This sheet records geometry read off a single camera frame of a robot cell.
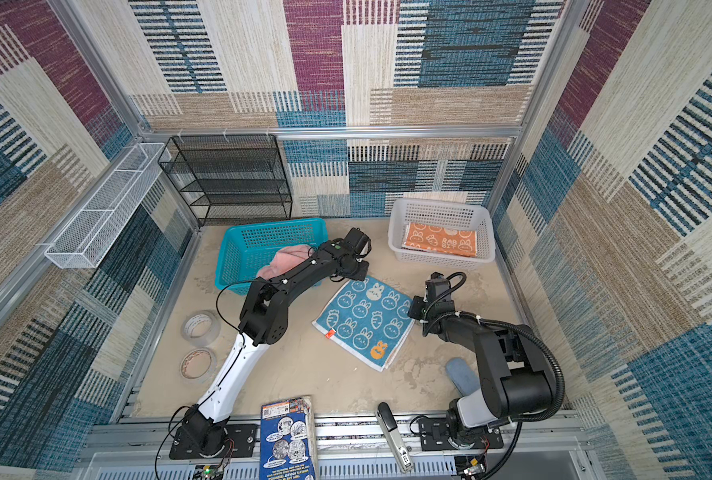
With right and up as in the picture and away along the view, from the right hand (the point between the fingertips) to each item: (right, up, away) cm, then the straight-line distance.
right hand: (415, 307), depth 95 cm
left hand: (-16, +12, +8) cm, 22 cm away
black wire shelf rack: (-64, +44, +13) cm, 79 cm away
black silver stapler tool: (-11, -23, -24) cm, 35 cm away
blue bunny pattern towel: (-15, -3, -1) cm, 16 cm away
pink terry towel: (-42, +15, +4) cm, 45 cm away
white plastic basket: (+14, +33, +19) cm, 40 cm away
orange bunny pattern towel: (+17, +22, +16) cm, 32 cm away
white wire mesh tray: (-82, +20, -25) cm, 88 cm away
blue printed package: (-34, -28, -25) cm, 51 cm away
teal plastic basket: (-59, +18, +13) cm, 63 cm away
